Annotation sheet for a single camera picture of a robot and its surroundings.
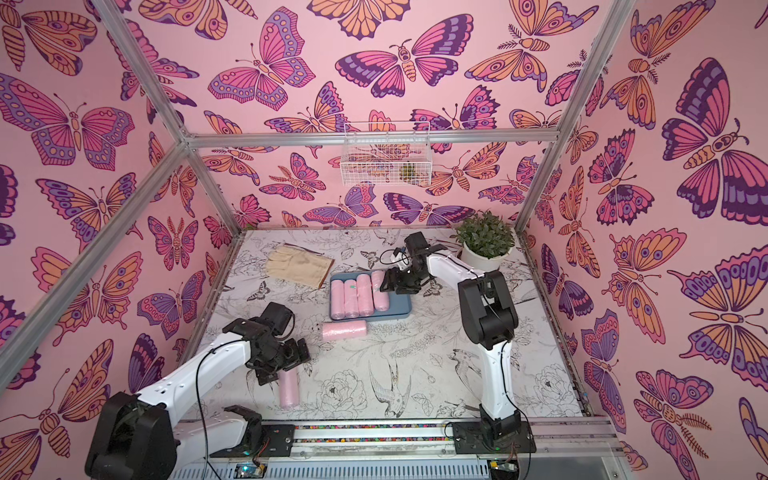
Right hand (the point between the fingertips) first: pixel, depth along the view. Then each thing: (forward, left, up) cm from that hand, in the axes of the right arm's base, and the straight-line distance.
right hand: (383, 291), depth 96 cm
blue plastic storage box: (-2, -5, -4) cm, 7 cm away
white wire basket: (+34, 0, +28) cm, 44 cm away
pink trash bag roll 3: (-1, +6, -1) cm, 6 cm away
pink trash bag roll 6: (-30, +24, -3) cm, 38 cm away
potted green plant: (+11, -32, +13) cm, 36 cm away
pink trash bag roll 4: (-2, +15, -2) cm, 15 cm away
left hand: (-23, +22, -2) cm, 32 cm away
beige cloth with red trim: (+13, +30, -5) cm, 34 cm away
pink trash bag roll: (-13, +12, -2) cm, 17 cm away
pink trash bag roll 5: (-3, +10, -2) cm, 11 cm away
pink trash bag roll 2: (-2, +1, -2) cm, 3 cm away
